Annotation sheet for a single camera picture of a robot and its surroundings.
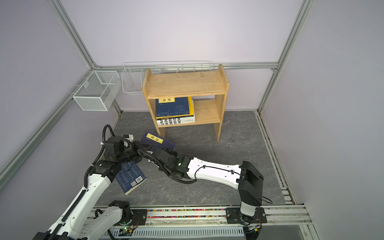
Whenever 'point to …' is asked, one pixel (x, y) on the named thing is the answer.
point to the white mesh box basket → (100, 91)
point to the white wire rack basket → (132, 73)
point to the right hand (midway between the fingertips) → (165, 154)
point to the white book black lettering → (188, 119)
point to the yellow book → (191, 106)
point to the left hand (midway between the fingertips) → (153, 146)
